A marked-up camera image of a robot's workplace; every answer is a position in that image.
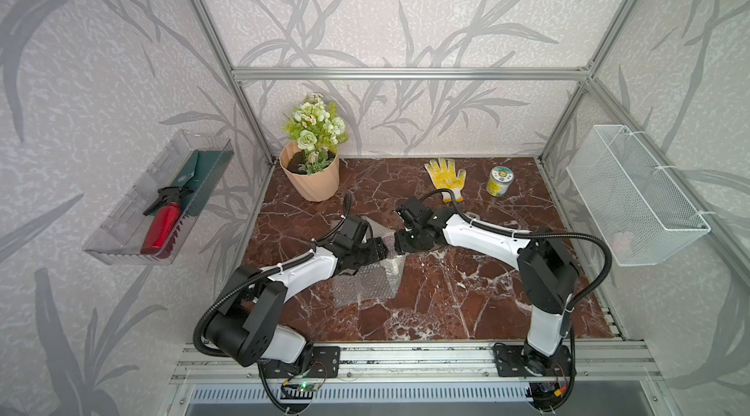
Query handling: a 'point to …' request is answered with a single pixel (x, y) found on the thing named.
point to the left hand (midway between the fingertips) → (382, 253)
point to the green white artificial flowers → (317, 131)
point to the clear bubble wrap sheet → (375, 282)
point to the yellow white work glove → (444, 177)
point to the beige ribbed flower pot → (319, 187)
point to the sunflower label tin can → (500, 178)
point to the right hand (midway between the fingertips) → (399, 245)
